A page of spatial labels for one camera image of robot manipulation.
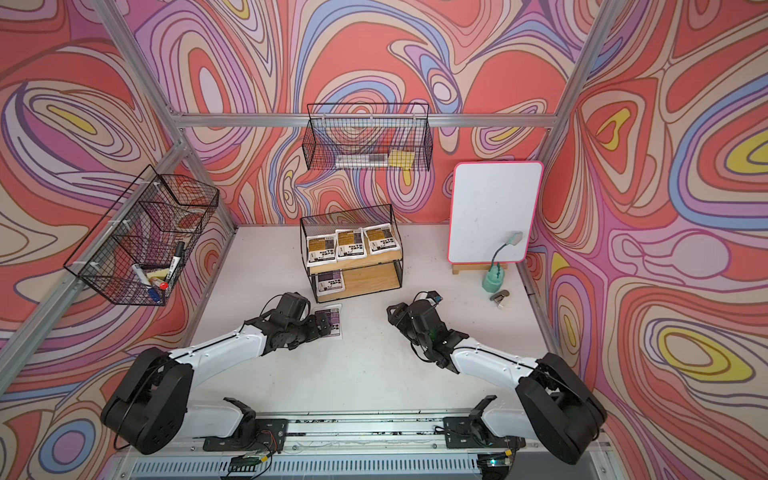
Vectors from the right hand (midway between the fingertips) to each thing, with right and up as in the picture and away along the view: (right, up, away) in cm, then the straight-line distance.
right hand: (394, 322), depth 86 cm
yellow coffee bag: (-22, +21, +3) cm, 31 cm away
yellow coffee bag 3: (-4, +24, +5) cm, 25 cm away
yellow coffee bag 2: (-14, +23, +5) cm, 27 cm away
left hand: (-21, -3, +3) cm, 21 cm away
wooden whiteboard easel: (+23, +15, +17) cm, 32 cm away
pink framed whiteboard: (+30, +37, +7) cm, 48 cm away
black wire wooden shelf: (-11, +12, +18) cm, 24 cm away
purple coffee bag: (-19, +1, +8) cm, 20 cm away
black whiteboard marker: (-52, +18, -17) cm, 58 cm away
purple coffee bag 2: (-22, +10, +14) cm, 28 cm away
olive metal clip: (+35, +6, +11) cm, 37 cm away
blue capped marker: (-58, +11, -16) cm, 61 cm away
